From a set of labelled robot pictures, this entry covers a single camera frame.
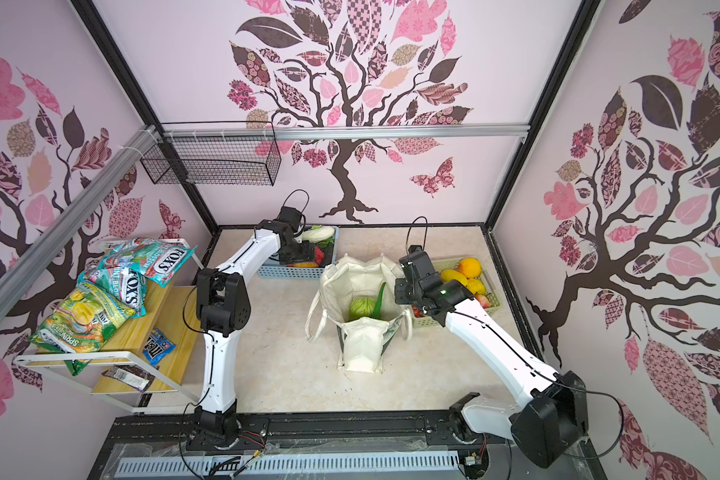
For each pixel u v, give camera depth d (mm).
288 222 811
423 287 579
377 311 878
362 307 874
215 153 947
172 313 635
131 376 665
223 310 591
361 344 777
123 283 586
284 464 697
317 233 1049
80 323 534
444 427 740
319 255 1012
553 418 388
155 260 622
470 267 962
